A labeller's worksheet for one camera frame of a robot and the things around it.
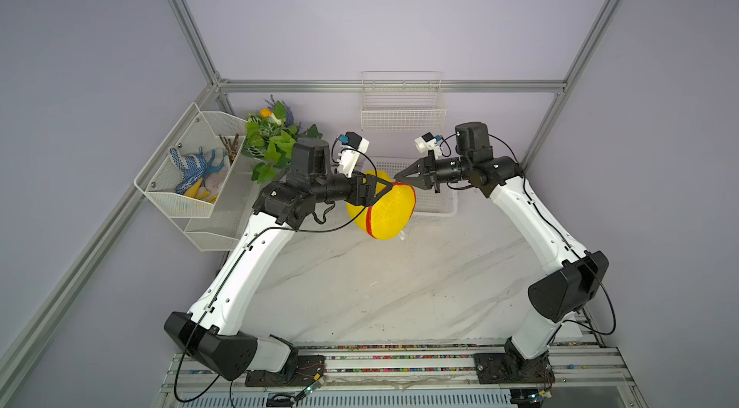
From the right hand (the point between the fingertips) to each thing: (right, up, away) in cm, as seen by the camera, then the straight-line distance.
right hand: (398, 182), depth 69 cm
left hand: (-4, 0, -3) cm, 5 cm away
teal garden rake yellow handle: (-52, +4, +11) cm, 54 cm away
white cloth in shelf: (-49, 0, +7) cm, 49 cm away
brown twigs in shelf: (-49, +11, +15) cm, 52 cm away
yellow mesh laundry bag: (-2, -7, +1) cm, 8 cm away
